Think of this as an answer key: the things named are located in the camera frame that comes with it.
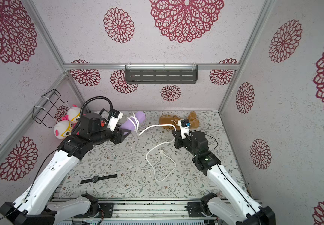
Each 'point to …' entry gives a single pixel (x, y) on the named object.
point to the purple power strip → (128, 125)
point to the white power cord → (160, 151)
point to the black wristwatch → (95, 179)
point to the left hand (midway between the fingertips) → (126, 130)
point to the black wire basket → (47, 105)
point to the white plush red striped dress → (62, 129)
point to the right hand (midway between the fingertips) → (172, 130)
